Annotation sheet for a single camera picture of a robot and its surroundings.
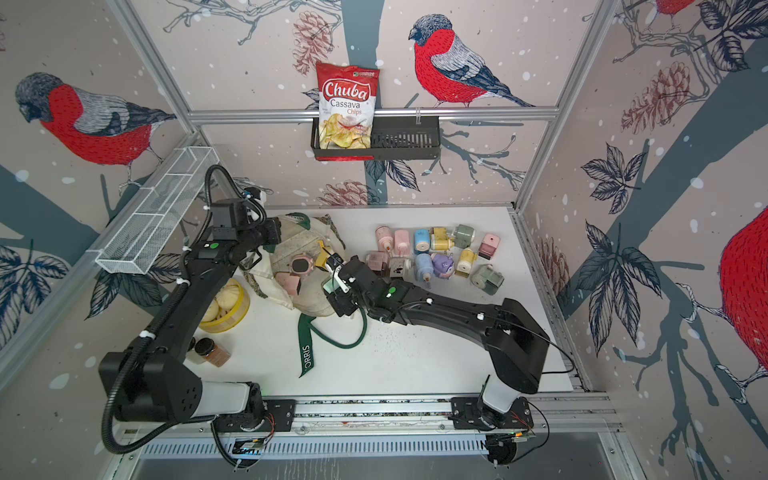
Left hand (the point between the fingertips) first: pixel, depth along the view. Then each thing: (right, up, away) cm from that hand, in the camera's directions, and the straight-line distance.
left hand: (283, 215), depth 81 cm
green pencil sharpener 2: (+14, -19, -5) cm, 24 cm away
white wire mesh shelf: (-33, -6, -8) cm, 35 cm away
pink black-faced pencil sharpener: (+26, -15, +17) cm, 34 cm away
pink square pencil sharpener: (+64, -9, +20) cm, 68 cm away
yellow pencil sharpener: (+55, -14, +15) cm, 58 cm away
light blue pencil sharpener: (+40, -16, +14) cm, 46 cm away
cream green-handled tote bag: (-2, -7, +20) cm, 21 cm away
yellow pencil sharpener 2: (+5, -13, +22) cm, 26 cm away
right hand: (+16, -20, -1) cm, 26 cm away
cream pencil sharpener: (+34, -17, +16) cm, 41 cm away
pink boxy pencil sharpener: (-2, -22, +13) cm, 25 cm away
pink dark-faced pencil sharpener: (+1, -16, +14) cm, 21 cm away
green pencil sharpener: (+55, -6, +22) cm, 60 cm away
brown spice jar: (-17, -37, -3) cm, 41 cm away
